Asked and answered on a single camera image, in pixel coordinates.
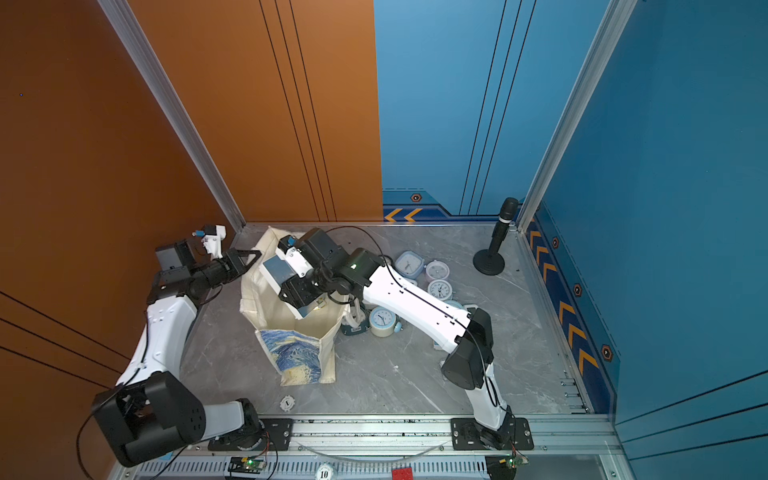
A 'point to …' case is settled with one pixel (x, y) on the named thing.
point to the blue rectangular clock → (278, 275)
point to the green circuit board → (248, 464)
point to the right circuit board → (514, 461)
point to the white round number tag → (324, 472)
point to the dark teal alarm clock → (364, 326)
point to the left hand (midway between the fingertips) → (260, 251)
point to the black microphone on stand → (491, 262)
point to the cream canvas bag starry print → (301, 349)
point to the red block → (403, 473)
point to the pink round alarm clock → (437, 270)
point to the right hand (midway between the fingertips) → (293, 287)
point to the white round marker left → (287, 403)
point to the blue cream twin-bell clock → (382, 322)
